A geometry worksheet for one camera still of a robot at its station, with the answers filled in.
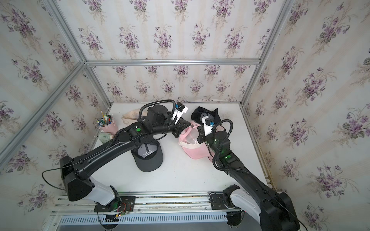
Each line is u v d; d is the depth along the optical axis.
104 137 0.90
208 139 0.67
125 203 0.72
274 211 0.39
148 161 0.87
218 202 0.73
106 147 0.44
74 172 0.40
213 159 0.60
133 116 1.08
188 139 0.83
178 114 0.65
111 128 0.95
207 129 0.65
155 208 0.73
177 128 0.59
